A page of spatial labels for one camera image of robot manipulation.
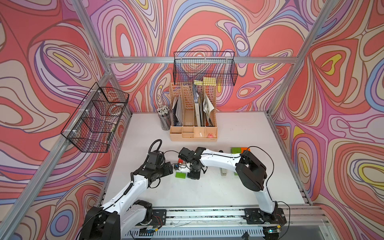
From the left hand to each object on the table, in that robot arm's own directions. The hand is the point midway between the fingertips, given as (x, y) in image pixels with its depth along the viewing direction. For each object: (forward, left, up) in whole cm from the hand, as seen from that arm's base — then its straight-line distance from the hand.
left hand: (169, 168), depth 86 cm
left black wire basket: (+10, +37, +25) cm, 46 cm away
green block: (-5, -7, +3) cm, 9 cm away
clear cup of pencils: (+32, +5, +14) cm, 35 cm away
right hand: (-3, -15, -4) cm, 16 cm away
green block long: (+15, -43, -4) cm, 46 cm away
